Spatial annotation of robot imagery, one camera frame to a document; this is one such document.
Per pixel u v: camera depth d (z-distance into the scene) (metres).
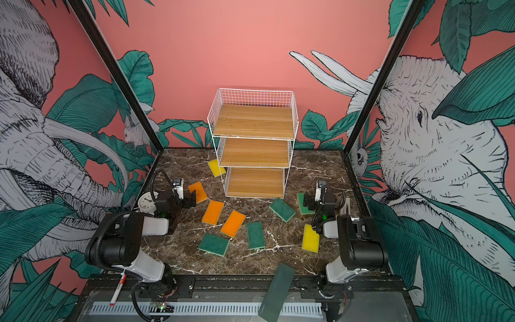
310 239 0.86
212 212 0.93
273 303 0.71
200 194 0.98
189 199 0.86
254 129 0.71
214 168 1.11
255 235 0.86
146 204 0.93
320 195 0.81
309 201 0.86
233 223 0.90
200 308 0.70
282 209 0.94
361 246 0.46
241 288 0.75
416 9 0.69
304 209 0.91
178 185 0.82
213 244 0.84
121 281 0.74
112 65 0.84
